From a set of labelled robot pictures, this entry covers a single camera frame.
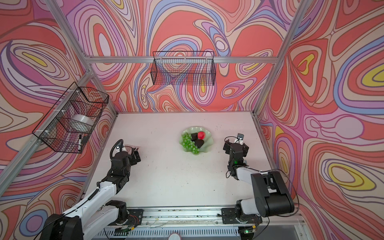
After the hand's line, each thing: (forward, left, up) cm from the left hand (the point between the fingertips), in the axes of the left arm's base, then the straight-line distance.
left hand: (130, 151), depth 86 cm
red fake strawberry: (+14, -42, -4) cm, 45 cm away
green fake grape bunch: (+7, -34, -3) cm, 35 cm away
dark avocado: (+10, -41, -7) cm, 43 cm away
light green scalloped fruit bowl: (+13, -48, -7) cm, 50 cm away
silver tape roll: (+6, +18, +21) cm, 29 cm away
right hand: (+6, -64, -2) cm, 64 cm away
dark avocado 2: (+13, -38, -4) cm, 41 cm away
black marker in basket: (-4, +18, +15) cm, 24 cm away
